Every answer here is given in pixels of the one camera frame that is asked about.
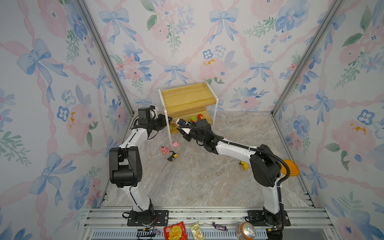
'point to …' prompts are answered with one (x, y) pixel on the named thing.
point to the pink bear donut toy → (164, 150)
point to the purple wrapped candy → (220, 227)
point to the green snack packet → (196, 232)
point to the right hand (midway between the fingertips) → (179, 123)
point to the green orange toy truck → (193, 118)
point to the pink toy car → (186, 123)
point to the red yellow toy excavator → (200, 116)
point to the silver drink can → (245, 231)
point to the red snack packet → (175, 232)
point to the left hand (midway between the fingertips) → (172, 117)
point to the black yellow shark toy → (172, 157)
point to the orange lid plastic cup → (294, 169)
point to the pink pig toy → (175, 144)
